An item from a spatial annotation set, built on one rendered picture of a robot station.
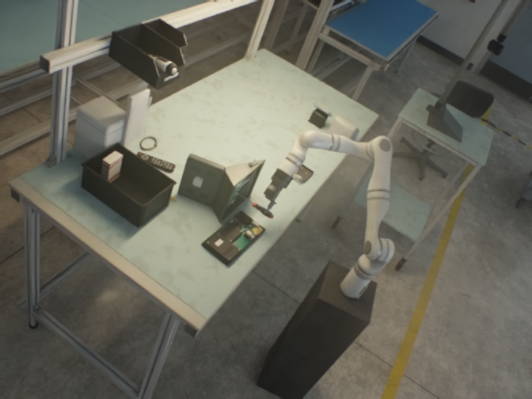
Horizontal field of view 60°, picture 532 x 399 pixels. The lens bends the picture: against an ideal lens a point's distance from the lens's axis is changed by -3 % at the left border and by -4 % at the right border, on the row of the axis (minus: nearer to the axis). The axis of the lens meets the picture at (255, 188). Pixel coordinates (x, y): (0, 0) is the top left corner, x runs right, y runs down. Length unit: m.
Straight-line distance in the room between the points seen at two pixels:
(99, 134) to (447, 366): 2.59
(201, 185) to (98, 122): 0.46
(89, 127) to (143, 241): 0.50
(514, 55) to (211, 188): 6.83
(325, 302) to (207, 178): 0.71
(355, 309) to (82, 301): 1.48
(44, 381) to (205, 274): 1.14
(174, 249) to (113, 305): 1.08
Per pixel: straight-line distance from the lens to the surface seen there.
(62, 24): 1.69
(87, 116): 1.95
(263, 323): 2.95
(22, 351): 2.66
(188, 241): 1.83
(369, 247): 1.93
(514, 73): 8.32
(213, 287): 1.72
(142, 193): 1.95
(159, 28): 1.97
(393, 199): 3.77
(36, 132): 3.21
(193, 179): 1.90
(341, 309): 2.08
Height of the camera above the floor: 2.36
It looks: 40 degrees down
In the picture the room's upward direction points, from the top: 23 degrees clockwise
